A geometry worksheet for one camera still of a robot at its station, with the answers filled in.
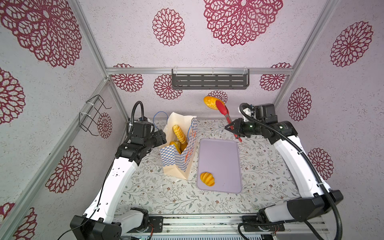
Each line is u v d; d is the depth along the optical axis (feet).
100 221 1.22
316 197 1.28
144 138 1.79
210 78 3.04
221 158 3.27
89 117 2.47
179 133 3.05
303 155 1.42
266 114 1.72
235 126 2.13
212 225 2.48
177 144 3.08
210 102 2.50
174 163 2.74
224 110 2.39
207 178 2.80
